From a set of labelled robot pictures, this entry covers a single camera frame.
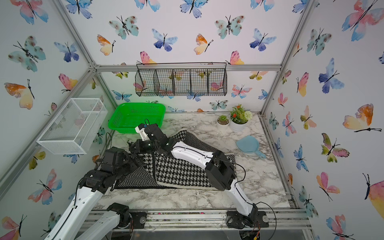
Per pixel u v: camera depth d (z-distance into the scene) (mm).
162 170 824
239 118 972
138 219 738
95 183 486
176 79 984
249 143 1061
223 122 1044
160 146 644
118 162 579
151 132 629
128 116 1185
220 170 546
